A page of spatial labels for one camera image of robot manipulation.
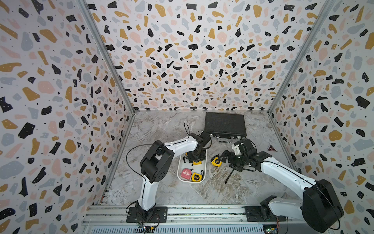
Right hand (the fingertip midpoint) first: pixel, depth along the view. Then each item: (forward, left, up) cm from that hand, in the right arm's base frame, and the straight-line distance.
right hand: (223, 161), depth 84 cm
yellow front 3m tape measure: (-7, +15, -6) cm, 18 cm away
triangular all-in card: (+15, -36, -10) cm, 40 cm away
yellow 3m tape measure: (+2, +3, -6) cm, 7 cm away
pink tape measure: (-5, +21, -6) cm, 23 cm away
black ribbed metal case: (+29, -5, -3) cm, 30 cm away
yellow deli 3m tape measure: (+2, +16, -6) cm, 17 cm away
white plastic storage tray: (+2, +24, -8) cm, 25 cm away
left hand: (+4, +12, -7) cm, 15 cm away
